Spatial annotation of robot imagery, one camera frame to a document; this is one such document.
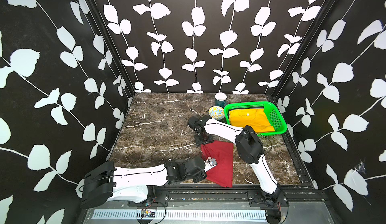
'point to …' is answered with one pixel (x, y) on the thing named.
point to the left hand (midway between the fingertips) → (207, 165)
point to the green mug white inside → (220, 99)
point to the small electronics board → (145, 213)
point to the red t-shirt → (222, 174)
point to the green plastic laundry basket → (272, 113)
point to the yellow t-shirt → (257, 118)
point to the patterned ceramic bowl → (216, 112)
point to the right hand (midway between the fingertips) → (201, 141)
